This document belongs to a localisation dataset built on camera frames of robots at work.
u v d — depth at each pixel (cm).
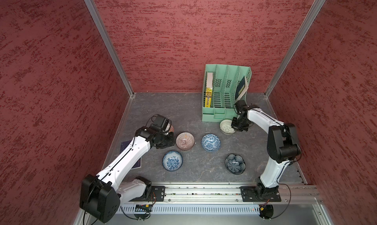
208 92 90
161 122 62
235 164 83
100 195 38
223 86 116
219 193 76
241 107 78
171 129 95
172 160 85
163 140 66
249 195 74
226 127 100
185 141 90
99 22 80
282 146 50
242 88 104
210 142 92
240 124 81
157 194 74
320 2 73
